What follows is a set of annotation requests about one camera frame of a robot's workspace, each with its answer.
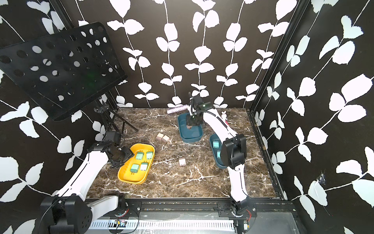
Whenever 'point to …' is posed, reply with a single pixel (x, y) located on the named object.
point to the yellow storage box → (124, 174)
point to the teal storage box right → (218, 162)
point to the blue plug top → (215, 144)
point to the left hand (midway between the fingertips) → (131, 155)
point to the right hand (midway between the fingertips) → (186, 121)
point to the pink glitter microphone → (176, 109)
